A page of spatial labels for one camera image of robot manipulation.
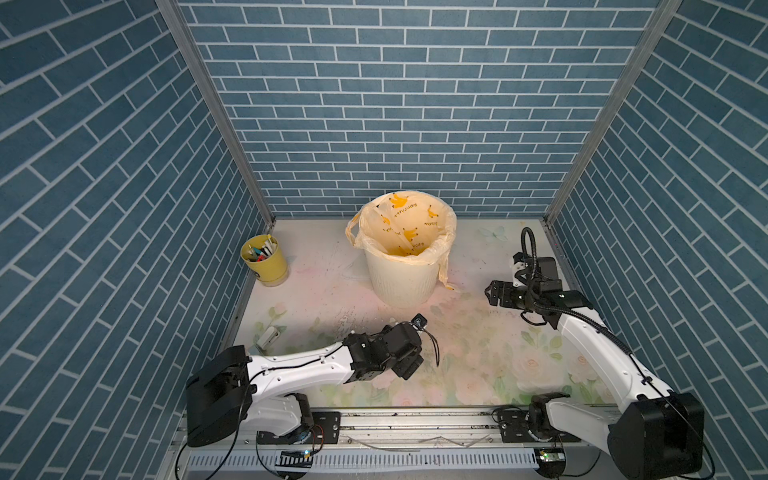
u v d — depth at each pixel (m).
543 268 0.63
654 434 0.39
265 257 0.92
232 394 0.40
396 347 0.60
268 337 0.87
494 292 0.76
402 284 0.83
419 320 0.70
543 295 0.62
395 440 0.74
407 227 0.96
